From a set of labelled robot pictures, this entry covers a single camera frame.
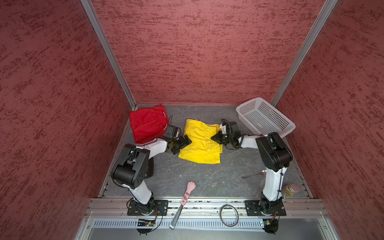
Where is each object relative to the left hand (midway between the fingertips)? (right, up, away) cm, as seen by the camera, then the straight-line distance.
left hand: (187, 147), depth 94 cm
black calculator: (-21, -10, -8) cm, 25 cm away
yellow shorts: (+10, -1, -1) cm, 10 cm away
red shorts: (-28, +15, +10) cm, 33 cm away
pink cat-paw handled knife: (+3, -18, -14) cm, 23 cm away
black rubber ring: (+26, -28, -21) cm, 44 cm away
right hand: (+15, +4, +5) cm, 16 cm away
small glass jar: (+52, -17, -22) cm, 59 cm away
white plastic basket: (+58, +19, +20) cm, 64 cm away
